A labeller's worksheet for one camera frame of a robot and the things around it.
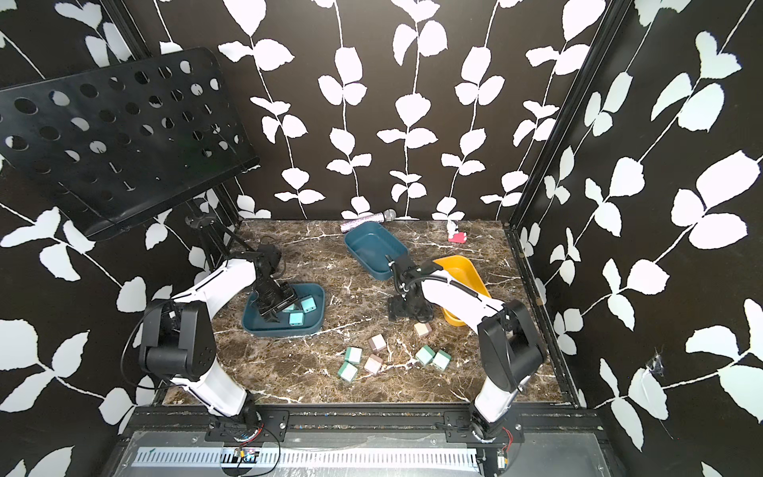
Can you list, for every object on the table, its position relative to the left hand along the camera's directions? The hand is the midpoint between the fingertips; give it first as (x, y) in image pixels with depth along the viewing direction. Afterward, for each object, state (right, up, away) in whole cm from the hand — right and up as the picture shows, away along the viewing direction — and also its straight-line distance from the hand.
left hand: (296, 306), depth 88 cm
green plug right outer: (+43, -15, -4) cm, 46 cm away
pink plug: (+25, -11, -2) cm, 27 cm away
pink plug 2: (+24, -16, -5) cm, 29 cm away
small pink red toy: (+56, +22, +26) cm, 65 cm away
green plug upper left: (+18, -13, -4) cm, 23 cm away
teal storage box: (-14, -6, +2) cm, 15 cm away
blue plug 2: (-1, -5, +2) cm, 5 cm away
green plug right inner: (+39, -13, -3) cm, 41 cm away
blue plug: (+2, -1, +5) cm, 6 cm away
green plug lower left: (+17, -17, -7) cm, 25 cm away
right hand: (+32, -2, -1) cm, 32 cm away
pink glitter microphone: (+28, +31, +30) cm, 51 cm away
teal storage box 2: (+21, +18, +25) cm, 37 cm away
